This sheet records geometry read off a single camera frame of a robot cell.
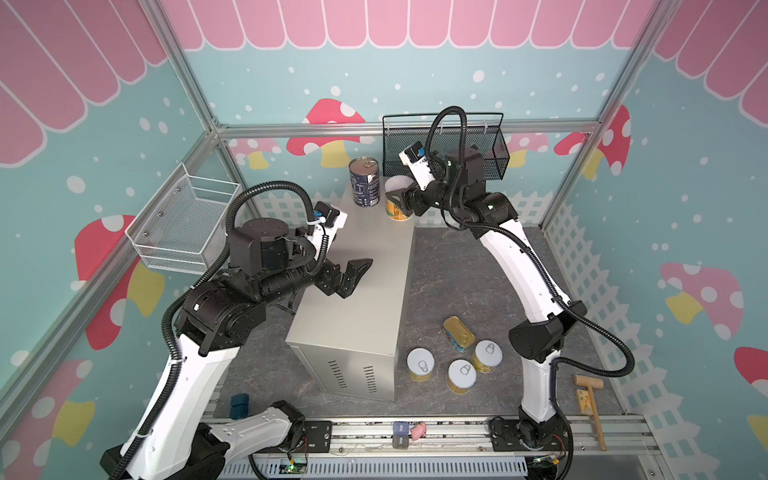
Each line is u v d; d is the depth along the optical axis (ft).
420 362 2.66
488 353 2.72
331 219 1.50
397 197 2.20
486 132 2.99
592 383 2.66
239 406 2.56
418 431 2.42
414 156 1.91
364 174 2.29
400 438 2.38
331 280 1.57
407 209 2.13
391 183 2.34
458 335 2.86
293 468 2.38
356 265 1.54
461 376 2.60
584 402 2.60
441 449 2.44
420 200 2.08
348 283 1.60
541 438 2.12
